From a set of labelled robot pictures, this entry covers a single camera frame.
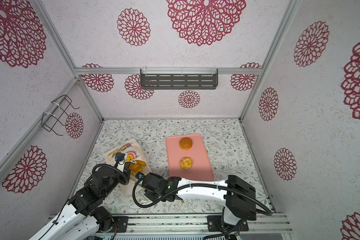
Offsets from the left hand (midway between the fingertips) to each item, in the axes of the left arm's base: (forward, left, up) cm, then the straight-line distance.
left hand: (129, 165), depth 76 cm
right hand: (-9, -9, -6) cm, 14 cm away
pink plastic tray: (+5, -39, -18) cm, 43 cm away
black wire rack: (+16, +38, +17) cm, 44 cm away
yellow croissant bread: (+8, -2, -12) cm, 15 cm away
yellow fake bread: (+8, -30, -14) cm, 34 cm away
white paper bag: (+8, +2, -2) cm, 9 cm away
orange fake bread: (+5, +1, -14) cm, 15 cm away
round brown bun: (+23, -30, -13) cm, 40 cm away
